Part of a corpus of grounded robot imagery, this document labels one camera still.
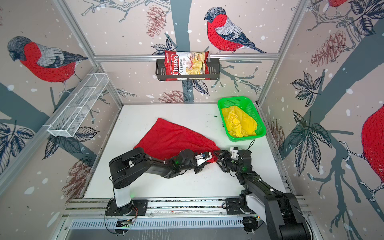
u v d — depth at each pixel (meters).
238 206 0.73
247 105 1.14
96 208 0.75
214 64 0.94
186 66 0.88
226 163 0.76
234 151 0.82
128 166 0.53
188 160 0.70
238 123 0.96
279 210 0.42
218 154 0.78
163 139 0.98
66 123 0.71
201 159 0.74
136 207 0.73
